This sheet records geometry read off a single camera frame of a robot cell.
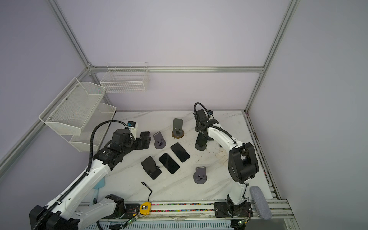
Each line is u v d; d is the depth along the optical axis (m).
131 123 0.68
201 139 0.93
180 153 0.96
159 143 0.95
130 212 0.73
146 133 1.05
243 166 0.48
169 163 0.92
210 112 0.82
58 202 0.40
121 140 0.55
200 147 0.99
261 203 0.74
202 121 0.70
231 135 0.54
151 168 0.82
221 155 0.95
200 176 0.80
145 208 0.73
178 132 1.03
